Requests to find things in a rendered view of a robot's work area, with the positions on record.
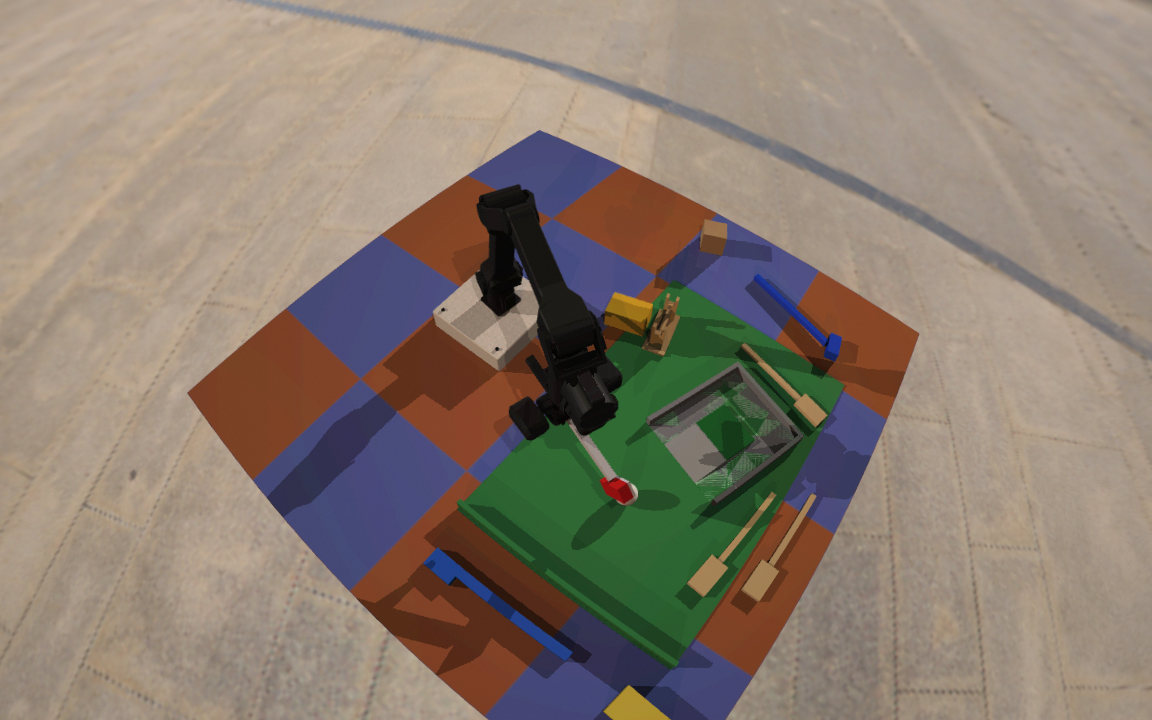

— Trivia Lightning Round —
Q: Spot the green flat mat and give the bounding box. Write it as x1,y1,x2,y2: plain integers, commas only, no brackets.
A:
464,280,846,661

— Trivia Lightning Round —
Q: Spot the white golf ball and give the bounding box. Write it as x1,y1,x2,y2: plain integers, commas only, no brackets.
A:
616,484,638,506

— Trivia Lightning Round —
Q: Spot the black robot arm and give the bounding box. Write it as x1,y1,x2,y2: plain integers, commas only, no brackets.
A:
475,184,619,435

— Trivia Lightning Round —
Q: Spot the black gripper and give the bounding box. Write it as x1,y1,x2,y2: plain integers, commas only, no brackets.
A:
509,356,623,441

